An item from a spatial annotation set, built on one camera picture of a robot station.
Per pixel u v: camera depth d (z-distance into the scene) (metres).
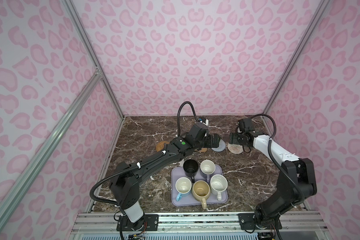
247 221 0.73
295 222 0.74
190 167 0.86
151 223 0.73
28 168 0.51
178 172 0.90
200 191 0.83
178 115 0.59
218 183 0.84
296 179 0.45
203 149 0.70
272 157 0.48
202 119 0.70
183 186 0.83
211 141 0.68
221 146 1.01
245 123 0.72
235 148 1.00
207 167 0.90
